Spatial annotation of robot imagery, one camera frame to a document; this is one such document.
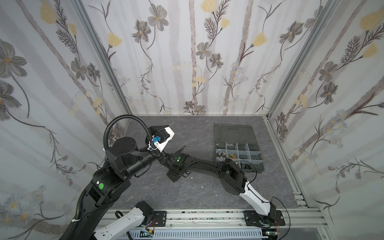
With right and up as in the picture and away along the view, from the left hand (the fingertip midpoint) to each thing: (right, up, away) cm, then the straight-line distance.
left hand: (176, 136), depth 53 cm
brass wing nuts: (+32, -15, +43) cm, 55 cm away
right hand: (-6, -24, +36) cm, 43 cm away
